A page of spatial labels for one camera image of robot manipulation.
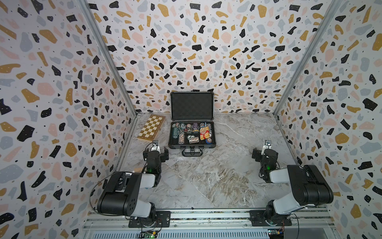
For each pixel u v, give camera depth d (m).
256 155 0.88
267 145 0.81
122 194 0.44
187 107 1.09
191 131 1.06
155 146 0.77
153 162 0.70
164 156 0.88
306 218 0.76
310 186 0.45
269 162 0.73
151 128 1.09
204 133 1.05
